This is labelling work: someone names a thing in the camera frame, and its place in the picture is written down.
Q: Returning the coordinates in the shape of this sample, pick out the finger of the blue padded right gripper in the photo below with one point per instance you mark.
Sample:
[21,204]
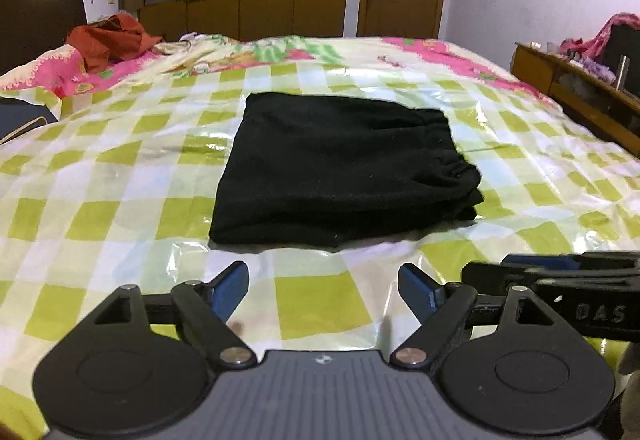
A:
[547,262]

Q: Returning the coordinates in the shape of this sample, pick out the checkered floral bed sheet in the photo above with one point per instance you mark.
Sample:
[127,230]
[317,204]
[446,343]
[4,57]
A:
[120,190]

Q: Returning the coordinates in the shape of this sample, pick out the wooden side desk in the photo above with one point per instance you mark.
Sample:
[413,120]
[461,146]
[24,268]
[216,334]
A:
[610,114]

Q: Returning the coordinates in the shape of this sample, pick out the pink cloth on desk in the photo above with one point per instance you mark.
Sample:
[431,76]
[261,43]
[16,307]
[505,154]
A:
[618,36]

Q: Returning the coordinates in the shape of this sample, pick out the black pants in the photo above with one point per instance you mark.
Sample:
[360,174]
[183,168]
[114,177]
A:
[323,171]

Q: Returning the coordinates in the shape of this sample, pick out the dark wooden headboard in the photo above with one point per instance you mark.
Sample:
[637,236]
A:
[31,27]

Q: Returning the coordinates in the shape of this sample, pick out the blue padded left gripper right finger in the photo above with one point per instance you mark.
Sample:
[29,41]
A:
[442,311]

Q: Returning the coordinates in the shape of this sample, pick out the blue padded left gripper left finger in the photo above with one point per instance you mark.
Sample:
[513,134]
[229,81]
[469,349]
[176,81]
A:
[203,310]

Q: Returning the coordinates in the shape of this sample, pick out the dark blue pillow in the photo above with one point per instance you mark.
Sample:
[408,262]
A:
[18,117]

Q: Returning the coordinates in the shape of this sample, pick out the red orange crumpled garment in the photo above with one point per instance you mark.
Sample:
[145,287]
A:
[116,39]

